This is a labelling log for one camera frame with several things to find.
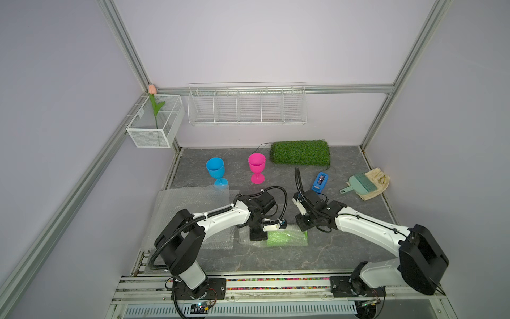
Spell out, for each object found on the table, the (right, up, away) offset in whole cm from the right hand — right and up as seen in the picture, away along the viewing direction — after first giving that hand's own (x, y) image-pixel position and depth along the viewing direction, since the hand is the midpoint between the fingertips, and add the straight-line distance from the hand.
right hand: (299, 218), depth 86 cm
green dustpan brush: (+35, +14, +16) cm, 41 cm away
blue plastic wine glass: (-38, +22, +6) cm, 45 cm away
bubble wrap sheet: (-63, +5, +11) cm, 64 cm away
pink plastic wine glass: (-19, +25, +9) cm, 32 cm away
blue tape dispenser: (+13, +15, +16) cm, 25 cm away
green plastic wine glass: (-6, -6, -7) cm, 11 cm away
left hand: (-17, -6, -3) cm, 18 cm away
